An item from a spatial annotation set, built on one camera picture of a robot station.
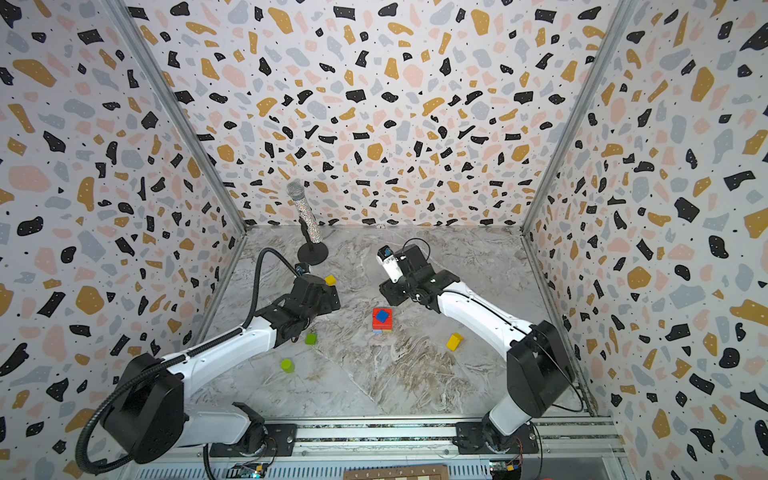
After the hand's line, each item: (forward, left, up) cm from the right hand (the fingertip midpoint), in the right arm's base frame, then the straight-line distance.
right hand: (386, 278), depth 83 cm
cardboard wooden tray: (-43, -10, -15) cm, 47 cm away
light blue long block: (-8, +3, -18) cm, 20 cm away
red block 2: (-6, 0, -17) cm, 18 cm away
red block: (-2, 0, -16) cm, 16 cm away
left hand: (-1, +18, -5) cm, 19 cm away
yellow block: (-11, -20, -18) cm, 29 cm away
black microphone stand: (+23, +30, -17) cm, 42 cm away
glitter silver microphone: (+22, +27, +13) cm, 37 cm away
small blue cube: (-3, +2, -17) cm, 17 cm away
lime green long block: (-7, 0, -18) cm, 20 cm away
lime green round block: (-19, +28, -16) cm, 37 cm away
